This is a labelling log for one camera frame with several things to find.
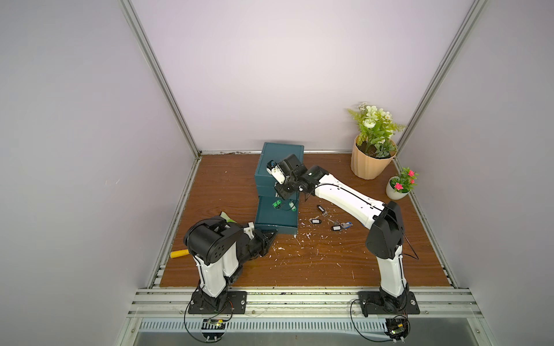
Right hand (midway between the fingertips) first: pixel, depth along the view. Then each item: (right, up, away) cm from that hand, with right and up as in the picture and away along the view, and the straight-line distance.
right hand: (281, 179), depth 85 cm
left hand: (0, -21, -1) cm, 21 cm away
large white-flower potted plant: (+45, +14, +16) cm, 50 cm away
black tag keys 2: (+24, -22, +7) cm, 33 cm away
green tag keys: (+5, -13, +12) cm, 19 cm away
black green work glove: (-24, -18, +10) cm, 32 cm away
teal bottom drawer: (-4, -16, +12) cm, 20 cm away
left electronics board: (-23, -49, -14) cm, 56 cm away
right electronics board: (+39, -49, -15) cm, 65 cm away
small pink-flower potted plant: (+52, -4, +6) cm, 52 cm away
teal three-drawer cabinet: (-6, -1, -7) cm, 9 cm away
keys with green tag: (-2, -12, +13) cm, 18 cm away
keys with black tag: (+20, -16, +11) cm, 28 cm away
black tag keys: (+15, -19, +8) cm, 25 cm away
